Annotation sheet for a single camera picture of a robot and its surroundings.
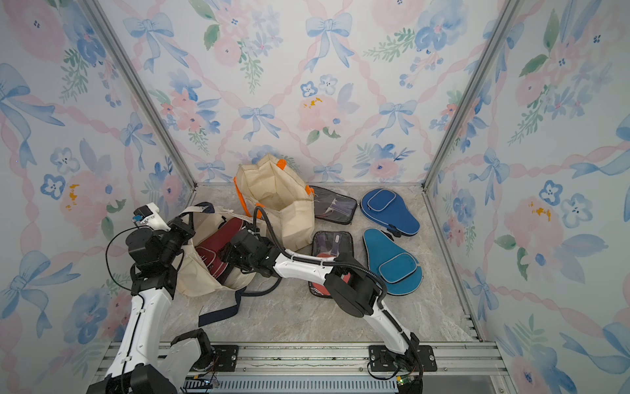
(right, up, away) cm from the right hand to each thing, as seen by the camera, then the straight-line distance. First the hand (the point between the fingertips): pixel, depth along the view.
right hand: (217, 256), depth 85 cm
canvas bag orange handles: (+21, +20, +24) cm, 38 cm away
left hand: (-3, +16, -11) cm, 20 cm away
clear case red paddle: (+39, +2, +13) cm, 41 cm away
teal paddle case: (+64, -5, +5) cm, 65 cm away
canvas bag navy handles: (-4, -5, -8) cm, 10 cm away
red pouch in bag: (-4, +3, +4) cm, 6 cm away
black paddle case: (+42, +17, +24) cm, 51 cm away
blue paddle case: (+66, +17, +22) cm, 71 cm away
